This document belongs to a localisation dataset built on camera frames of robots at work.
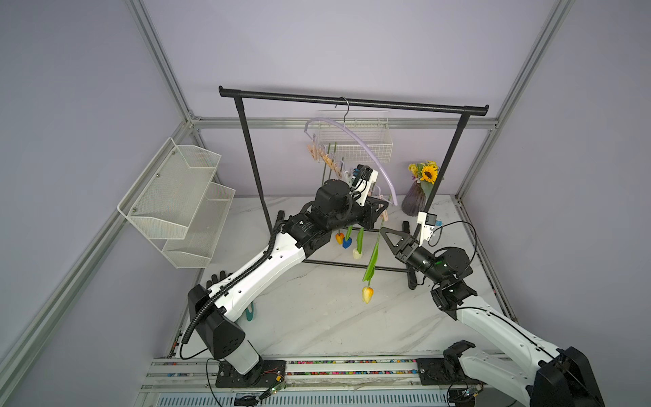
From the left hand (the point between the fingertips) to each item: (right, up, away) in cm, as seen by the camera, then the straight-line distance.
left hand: (382, 205), depth 66 cm
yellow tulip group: (-11, -10, +24) cm, 28 cm away
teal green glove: (-41, -35, +16) cm, 56 cm away
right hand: (0, -8, +3) cm, 8 cm away
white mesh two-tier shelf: (-61, +1, +11) cm, 62 cm away
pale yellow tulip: (-3, -24, +3) cm, 24 cm away
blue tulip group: (-8, -11, +18) cm, 23 cm away
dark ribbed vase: (+21, +5, +39) cm, 44 cm away
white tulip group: (-5, -14, +17) cm, 23 cm away
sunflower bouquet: (+22, +13, +27) cm, 37 cm away
